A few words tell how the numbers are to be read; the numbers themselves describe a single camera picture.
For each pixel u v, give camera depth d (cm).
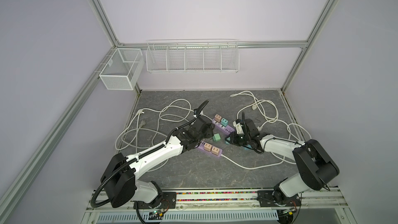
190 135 59
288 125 101
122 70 97
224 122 94
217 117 96
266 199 73
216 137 93
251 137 71
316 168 45
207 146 84
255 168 84
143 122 101
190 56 99
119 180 40
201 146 88
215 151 83
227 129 96
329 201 74
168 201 74
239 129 83
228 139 85
